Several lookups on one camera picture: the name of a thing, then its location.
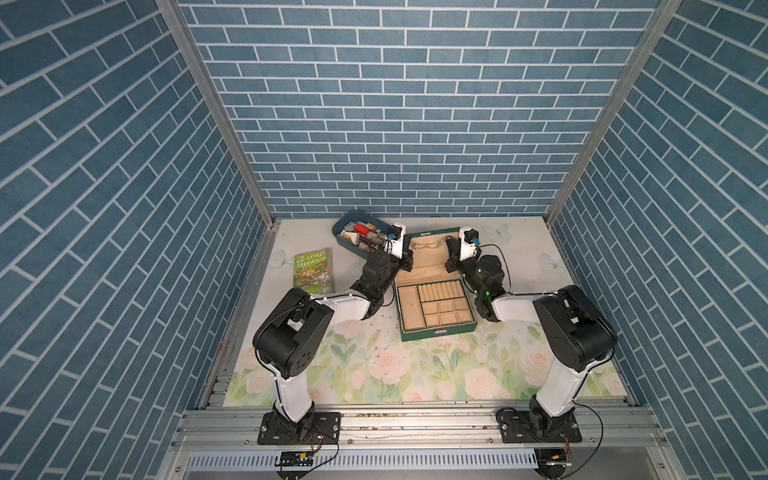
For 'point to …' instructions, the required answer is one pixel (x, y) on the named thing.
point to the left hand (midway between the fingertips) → (417, 237)
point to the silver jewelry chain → (436, 244)
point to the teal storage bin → (357, 215)
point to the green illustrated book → (313, 271)
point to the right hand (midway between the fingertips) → (450, 239)
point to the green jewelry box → (431, 300)
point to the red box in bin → (361, 228)
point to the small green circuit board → (297, 458)
